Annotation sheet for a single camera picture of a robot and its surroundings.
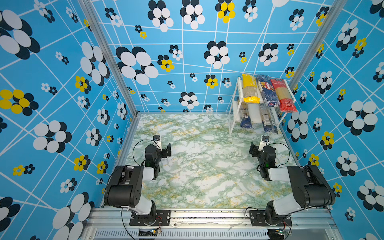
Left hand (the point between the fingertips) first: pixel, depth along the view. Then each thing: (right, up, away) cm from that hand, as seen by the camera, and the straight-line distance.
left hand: (163, 142), depth 93 cm
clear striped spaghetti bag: (+66, +14, -2) cm, 68 cm away
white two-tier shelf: (+59, +18, +5) cm, 62 cm away
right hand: (+62, 0, 0) cm, 62 cm away
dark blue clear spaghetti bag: (+52, +13, -2) cm, 54 cm away
